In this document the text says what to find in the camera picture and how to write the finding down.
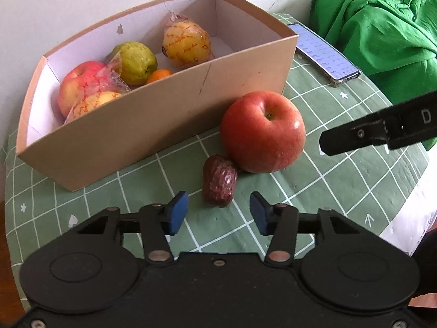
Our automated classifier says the green pear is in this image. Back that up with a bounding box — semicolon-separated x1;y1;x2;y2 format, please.
108;42;158;86

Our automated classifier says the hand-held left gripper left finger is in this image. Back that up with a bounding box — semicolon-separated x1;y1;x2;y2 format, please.
77;191;189;266

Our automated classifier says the brown dried date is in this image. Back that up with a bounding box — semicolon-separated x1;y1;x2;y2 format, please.
202;155;238;209

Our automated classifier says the brown cardboard box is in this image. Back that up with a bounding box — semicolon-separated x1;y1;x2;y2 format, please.
15;0;299;192

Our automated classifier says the plastic-wrapped yellow citrus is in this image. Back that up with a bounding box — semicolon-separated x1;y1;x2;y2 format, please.
160;10;215;69
63;56;132;124

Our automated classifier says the small orange mandarin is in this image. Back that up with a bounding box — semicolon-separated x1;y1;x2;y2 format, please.
146;69;174;85

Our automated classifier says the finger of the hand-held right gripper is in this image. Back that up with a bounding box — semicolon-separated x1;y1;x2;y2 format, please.
319;109;392;157

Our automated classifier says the smartphone in clear case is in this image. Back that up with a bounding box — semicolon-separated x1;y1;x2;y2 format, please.
287;22;362;87

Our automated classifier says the green cloth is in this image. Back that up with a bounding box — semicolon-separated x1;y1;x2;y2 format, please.
309;0;437;106

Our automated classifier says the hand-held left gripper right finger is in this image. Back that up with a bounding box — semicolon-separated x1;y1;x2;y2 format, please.
249;191;362;267

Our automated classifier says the green checked tablecloth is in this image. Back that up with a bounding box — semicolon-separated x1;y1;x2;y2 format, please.
3;13;437;267

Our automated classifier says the deep red apple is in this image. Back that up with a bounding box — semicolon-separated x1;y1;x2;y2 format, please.
219;90;307;174

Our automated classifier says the large pink-red apple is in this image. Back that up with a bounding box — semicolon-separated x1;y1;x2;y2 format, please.
56;60;113;118

